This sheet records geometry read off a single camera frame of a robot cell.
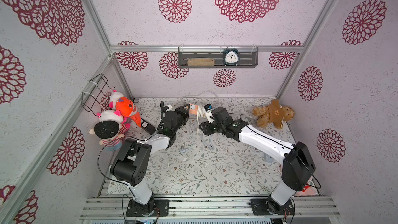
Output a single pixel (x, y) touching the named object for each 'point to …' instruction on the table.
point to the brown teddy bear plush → (274, 113)
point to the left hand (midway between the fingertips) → (191, 105)
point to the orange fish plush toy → (128, 109)
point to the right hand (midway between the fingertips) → (202, 123)
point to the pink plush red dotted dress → (309, 189)
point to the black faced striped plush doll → (110, 128)
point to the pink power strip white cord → (197, 110)
